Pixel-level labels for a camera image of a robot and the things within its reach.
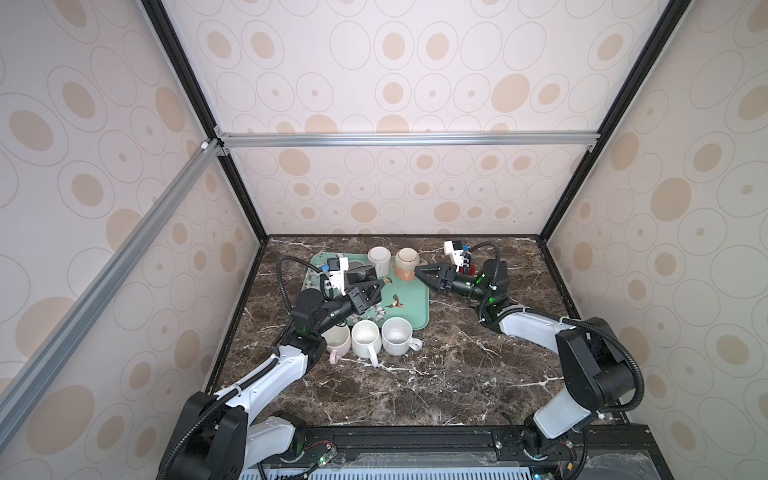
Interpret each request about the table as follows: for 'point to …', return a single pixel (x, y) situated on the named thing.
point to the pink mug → (338, 342)
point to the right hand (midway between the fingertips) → (417, 277)
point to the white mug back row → (380, 258)
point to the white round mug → (366, 340)
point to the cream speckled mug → (397, 337)
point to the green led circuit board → (328, 456)
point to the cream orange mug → (406, 260)
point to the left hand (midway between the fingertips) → (391, 286)
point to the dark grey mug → (358, 272)
